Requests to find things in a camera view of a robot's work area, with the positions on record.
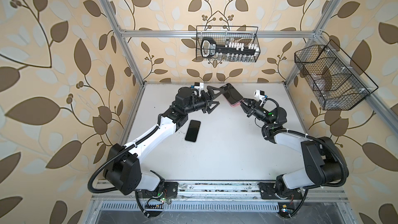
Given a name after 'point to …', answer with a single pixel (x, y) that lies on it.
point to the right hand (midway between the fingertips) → (237, 100)
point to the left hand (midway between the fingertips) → (220, 94)
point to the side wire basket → (337, 82)
